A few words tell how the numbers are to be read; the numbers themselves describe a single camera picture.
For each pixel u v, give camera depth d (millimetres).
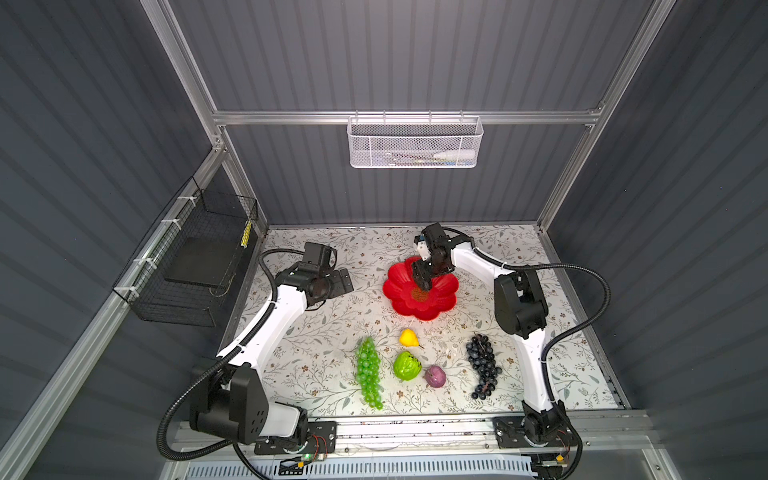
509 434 735
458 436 754
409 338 872
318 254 657
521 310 604
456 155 867
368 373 804
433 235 847
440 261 774
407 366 788
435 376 788
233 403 406
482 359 824
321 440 722
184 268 721
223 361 417
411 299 991
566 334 573
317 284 589
